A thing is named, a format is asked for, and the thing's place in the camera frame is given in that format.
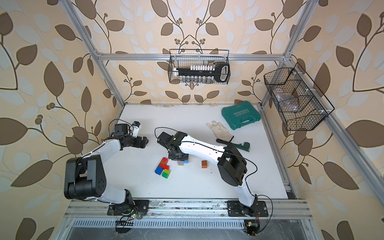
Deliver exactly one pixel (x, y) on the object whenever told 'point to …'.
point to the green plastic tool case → (240, 114)
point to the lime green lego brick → (167, 171)
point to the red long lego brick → (165, 159)
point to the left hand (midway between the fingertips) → (136, 137)
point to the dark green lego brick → (165, 175)
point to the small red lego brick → (164, 166)
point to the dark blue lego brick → (158, 170)
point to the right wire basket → (301, 105)
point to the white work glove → (220, 131)
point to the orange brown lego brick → (163, 162)
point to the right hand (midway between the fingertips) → (177, 158)
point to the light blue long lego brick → (186, 161)
